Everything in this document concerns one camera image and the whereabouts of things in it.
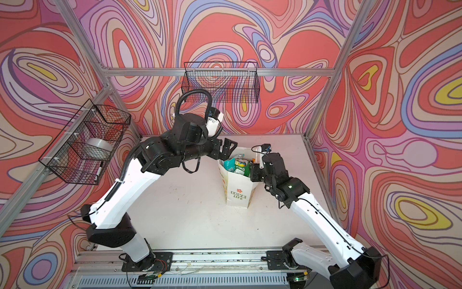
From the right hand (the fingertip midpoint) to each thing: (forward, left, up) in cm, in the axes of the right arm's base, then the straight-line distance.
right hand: (254, 170), depth 76 cm
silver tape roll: (+9, +64, +11) cm, 66 cm away
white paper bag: (-6, +7, -6) cm, 11 cm away
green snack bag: (+1, +5, 0) cm, 5 cm away
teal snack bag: (+5, +10, -2) cm, 12 cm away
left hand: (-1, +9, +20) cm, 22 cm away
